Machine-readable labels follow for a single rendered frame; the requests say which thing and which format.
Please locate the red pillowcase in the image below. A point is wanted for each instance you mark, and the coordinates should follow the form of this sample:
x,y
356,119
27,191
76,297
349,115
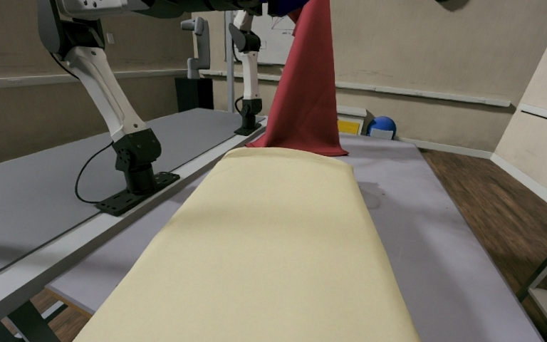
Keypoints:
x,y
303,115

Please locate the cream pillow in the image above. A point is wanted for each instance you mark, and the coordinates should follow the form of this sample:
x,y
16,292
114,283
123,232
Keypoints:
x,y
274,245

